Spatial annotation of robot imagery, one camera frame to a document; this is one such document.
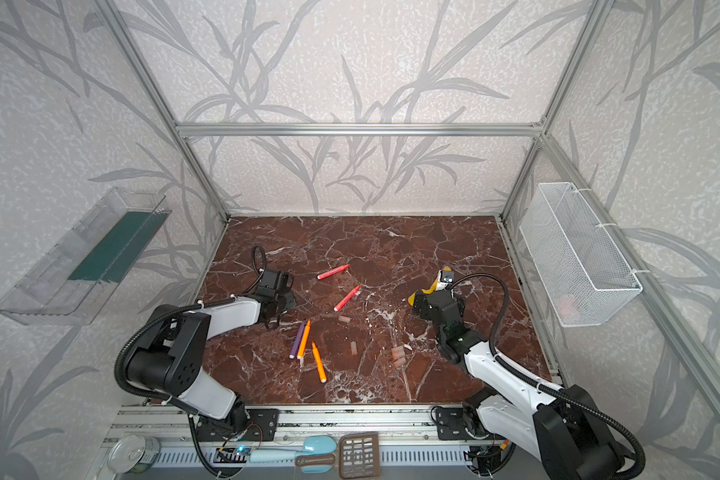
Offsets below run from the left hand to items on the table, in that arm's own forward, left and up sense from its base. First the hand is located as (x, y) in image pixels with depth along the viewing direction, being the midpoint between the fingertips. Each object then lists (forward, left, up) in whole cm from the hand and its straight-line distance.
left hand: (291, 288), depth 97 cm
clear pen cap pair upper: (-20, -34, -1) cm, 40 cm away
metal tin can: (-45, +25, +5) cm, 52 cm away
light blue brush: (-43, -13, 0) cm, 45 cm away
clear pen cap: (-10, -18, -1) cm, 21 cm away
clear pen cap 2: (-18, -21, -1) cm, 28 cm away
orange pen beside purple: (-17, -7, 0) cm, 18 cm away
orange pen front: (-24, -13, 0) cm, 27 cm away
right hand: (-3, -45, +10) cm, 47 cm away
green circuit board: (-44, +7, -3) cm, 45 cm away
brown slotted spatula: (-44, -25, -1) cm, 51 cm away
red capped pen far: (+9, -12, -3) cm, 15 cm away
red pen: (-1, -20, -2) cm, 20 cm away
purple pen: (-18, -5, -1) cm, 18 cm away
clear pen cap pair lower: (-23, -35, -1) cm, 42 cm away
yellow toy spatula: (+1, -46, -1) cm, 46 cm away
